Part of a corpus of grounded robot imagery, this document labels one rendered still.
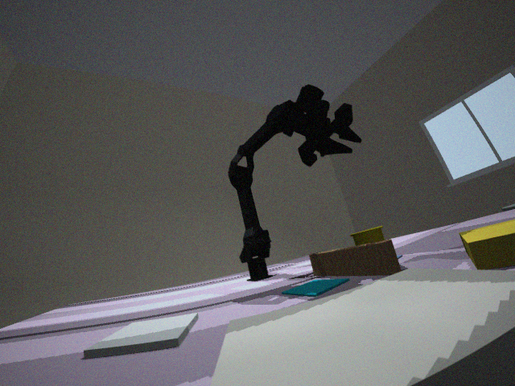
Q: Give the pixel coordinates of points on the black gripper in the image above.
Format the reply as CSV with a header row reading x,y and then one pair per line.
x,y
322,142

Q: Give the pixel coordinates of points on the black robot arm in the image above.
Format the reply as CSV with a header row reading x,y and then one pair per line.
x,y
285,118

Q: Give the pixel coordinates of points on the yellow rectangular block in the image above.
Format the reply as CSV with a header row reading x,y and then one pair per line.
x,y
491,246

